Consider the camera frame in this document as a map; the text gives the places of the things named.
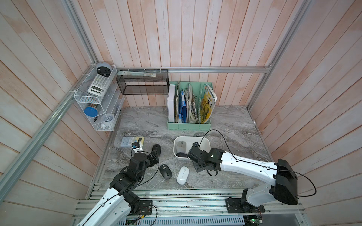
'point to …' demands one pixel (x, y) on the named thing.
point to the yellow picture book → (208, 100)
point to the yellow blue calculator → (127, 141)
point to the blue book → (182, 109)
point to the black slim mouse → (157, 147)
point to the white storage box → (183, 144)
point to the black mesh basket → (143, 82)
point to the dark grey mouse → (165, 171)
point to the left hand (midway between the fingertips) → (150, 154)
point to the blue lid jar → (90, 111)
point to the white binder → (171, 102)
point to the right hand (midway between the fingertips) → (198, 162)
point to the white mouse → (183, 175)
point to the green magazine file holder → (189, 105)
